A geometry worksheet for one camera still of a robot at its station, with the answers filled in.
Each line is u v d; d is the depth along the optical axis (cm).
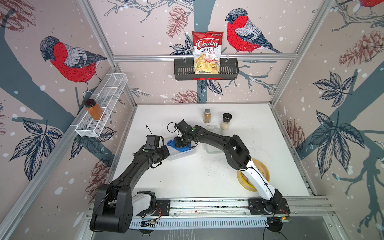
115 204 40
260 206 73
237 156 60
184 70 95
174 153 86
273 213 65
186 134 83
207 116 104
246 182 76
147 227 71
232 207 76
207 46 85
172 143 92
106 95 85
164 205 73
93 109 66
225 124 103
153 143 68
